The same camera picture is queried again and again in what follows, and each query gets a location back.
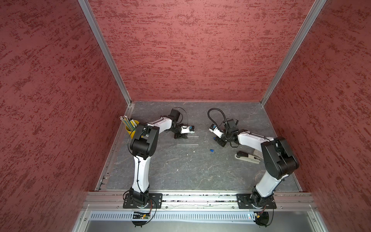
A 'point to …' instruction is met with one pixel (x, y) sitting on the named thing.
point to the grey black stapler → (243, 156)
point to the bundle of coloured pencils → (128, 122)
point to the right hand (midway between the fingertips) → (216, 139)
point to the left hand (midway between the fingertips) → (184, 135)
